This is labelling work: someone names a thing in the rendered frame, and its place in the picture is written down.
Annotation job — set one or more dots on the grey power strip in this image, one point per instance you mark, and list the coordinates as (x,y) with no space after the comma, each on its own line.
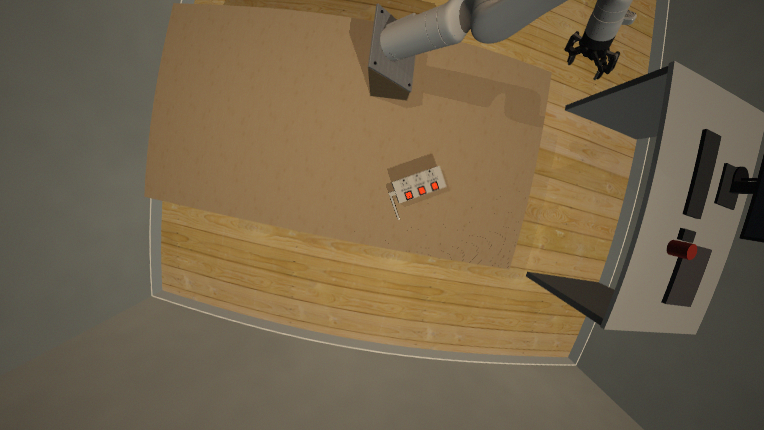
(417,185)

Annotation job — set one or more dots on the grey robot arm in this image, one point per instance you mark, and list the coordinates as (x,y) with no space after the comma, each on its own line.
(491,21)

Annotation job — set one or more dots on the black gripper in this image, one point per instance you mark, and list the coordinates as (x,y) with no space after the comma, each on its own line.
(588,47)

